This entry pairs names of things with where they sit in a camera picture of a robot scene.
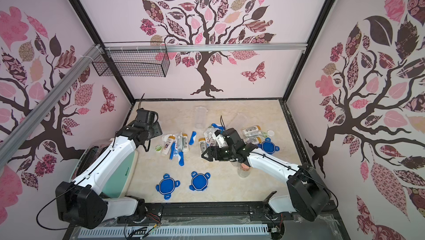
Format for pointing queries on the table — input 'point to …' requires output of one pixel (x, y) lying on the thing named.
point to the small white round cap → (270, 132)
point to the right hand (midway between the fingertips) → (206, 154)
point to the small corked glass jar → (243, 171)
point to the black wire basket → (133, 63)
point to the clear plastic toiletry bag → (210, 140)
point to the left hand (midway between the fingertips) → (152, 132)
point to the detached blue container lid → (268, 147)
